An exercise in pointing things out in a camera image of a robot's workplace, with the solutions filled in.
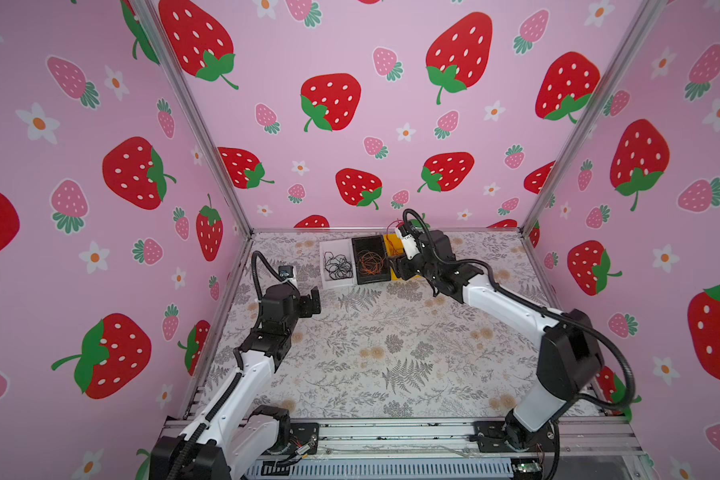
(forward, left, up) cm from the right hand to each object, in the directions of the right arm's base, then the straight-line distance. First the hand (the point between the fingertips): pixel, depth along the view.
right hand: (393, 253), depth 86 cm
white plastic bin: (+14, +20, -14) cm, 28 cm away
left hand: (-13, +25, -3) cm, 29 cm away
